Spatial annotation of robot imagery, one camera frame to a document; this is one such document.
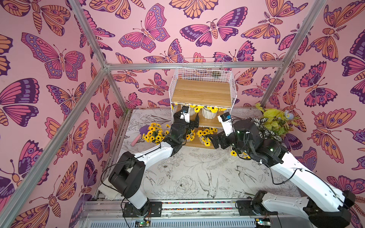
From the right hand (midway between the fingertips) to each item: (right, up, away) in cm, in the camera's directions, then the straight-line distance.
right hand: (217, 129), depth 67 cm
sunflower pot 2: (-9, +10, +6) cm, 15 cm away
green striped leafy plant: (+34, +3, +11) cm, 36 cm away
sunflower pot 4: (-12, -5, +25) cm, 28 cm away
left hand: (-11, +10, +14) cm, 21 cm away
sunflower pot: (-34, -4, +21) cm, 40 cm away
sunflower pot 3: (-1, +9, +11) cm, 14 cm away
